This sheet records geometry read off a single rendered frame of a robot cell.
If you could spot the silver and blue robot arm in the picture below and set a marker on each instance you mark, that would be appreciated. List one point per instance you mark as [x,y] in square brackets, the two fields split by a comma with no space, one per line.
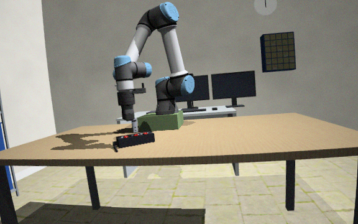
[179,83]

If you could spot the black power strip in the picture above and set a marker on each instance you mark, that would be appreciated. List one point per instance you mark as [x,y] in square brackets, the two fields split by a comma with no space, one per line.
[133,139]

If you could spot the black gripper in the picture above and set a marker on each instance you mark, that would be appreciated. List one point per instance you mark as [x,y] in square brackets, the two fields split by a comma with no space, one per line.
[126,100]

